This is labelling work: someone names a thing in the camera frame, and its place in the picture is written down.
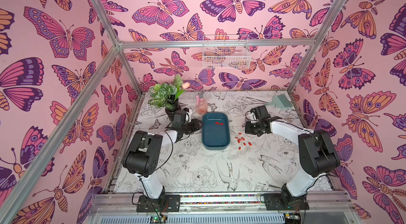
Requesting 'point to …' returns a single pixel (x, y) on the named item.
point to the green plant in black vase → (165, 95)
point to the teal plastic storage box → (215, 137)
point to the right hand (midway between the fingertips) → (243, 129)
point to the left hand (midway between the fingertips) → (204, 123)
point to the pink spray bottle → (201, 107)
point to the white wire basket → (224, 52)
